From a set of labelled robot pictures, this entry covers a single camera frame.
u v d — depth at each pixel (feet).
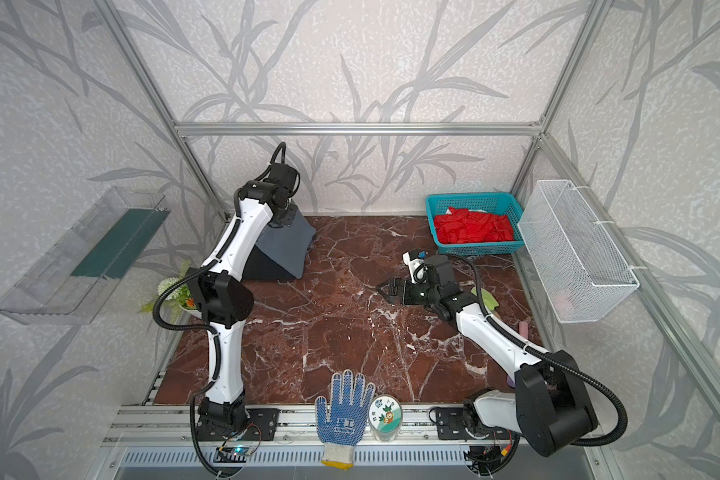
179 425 2.47
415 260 2.52
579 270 2.05
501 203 3.79
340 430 2.38
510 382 2.63
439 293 2.14
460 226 3.60
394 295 2.41
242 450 2.32
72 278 2.11
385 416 2.23
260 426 2.38
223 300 1.82
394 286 2.40
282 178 2.27
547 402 1.34
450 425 2.40
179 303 2.74
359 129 3.23
